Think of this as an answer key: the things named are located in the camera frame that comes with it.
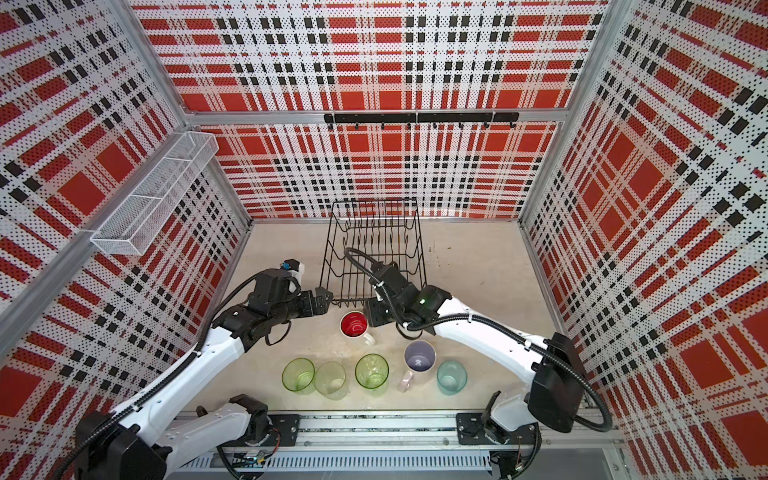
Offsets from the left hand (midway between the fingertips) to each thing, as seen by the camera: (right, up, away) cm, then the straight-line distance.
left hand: (319, 302), depth 80 cm
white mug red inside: (+8, -9, +10) cm, 15 cm away
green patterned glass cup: (+15, -19, -1) cm, 24 cm away
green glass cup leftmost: (-6, -21, +1) cm, 21 cm away
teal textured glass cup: (+37, -21, +2) cm, 42 cm away
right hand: (+15, -2, -5) cm, 16 cm away
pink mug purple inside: (+28, -16, +4) cm, 32 cm away
